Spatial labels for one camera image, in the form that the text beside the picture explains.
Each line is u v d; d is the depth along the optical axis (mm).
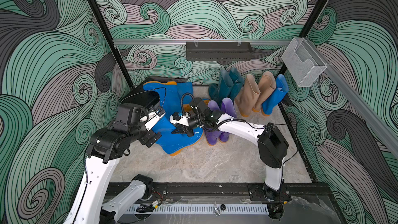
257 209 697
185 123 678
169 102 978
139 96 1097
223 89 883
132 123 442
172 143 741
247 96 900
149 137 543
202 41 950
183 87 1177
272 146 474
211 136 815
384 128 518
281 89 840
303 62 795
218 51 957
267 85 903
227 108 800
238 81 900
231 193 744
